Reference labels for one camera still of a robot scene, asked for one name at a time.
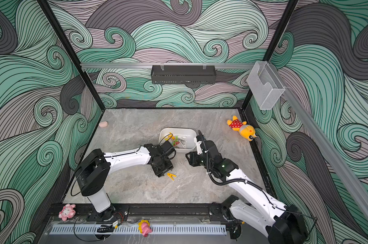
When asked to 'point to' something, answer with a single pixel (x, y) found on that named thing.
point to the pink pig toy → (67, 211)
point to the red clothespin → (177, 142)
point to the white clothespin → (183, 142)
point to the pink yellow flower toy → (144, 226)
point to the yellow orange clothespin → (171, 176)
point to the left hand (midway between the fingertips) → (172, 170)
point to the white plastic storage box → (188, 134)
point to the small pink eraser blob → (103, 124)
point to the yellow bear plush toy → (246, 130)
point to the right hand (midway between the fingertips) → (187, 155)
